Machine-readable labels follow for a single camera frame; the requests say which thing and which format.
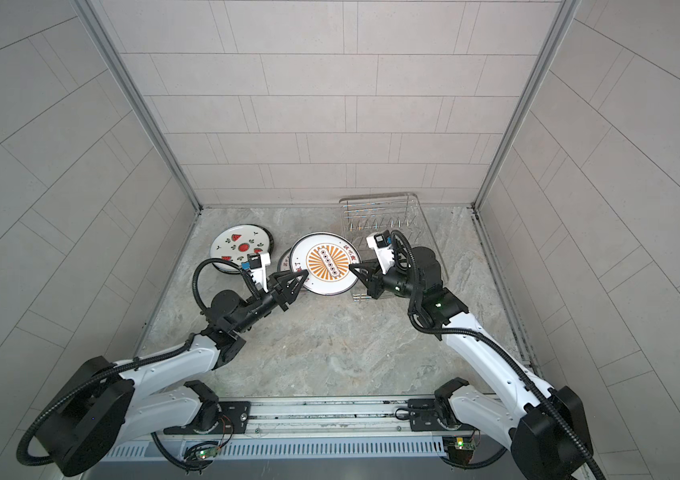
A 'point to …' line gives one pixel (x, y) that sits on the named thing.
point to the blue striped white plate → (236, 242)
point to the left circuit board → (207, 452)
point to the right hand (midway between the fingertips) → (351, 271)
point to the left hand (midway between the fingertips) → (313, 276)
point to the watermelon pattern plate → (236, 242)
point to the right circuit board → (461, 445)
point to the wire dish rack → (365, 214)
